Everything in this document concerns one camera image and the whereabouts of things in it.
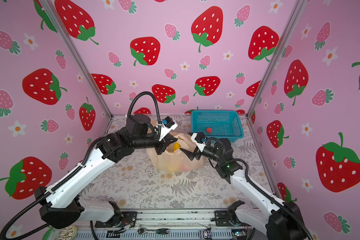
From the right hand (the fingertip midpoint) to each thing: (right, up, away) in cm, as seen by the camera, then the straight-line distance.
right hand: (185, 140), depth 70 cm
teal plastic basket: (+29, +9, +45) cm, 54 cm away
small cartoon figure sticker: (+10, -43, -3) cm, 44 cm away
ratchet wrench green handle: (-11, -44, 0) cm, 45 cm away
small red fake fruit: (+18, +5, +38) cm, 42 cm away
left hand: (-4, +2, -8) cm, 9 cm away
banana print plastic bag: (-7, -12, +12) cm, 18 cm away
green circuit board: (+26, -45, +1) cm, 52 cm away
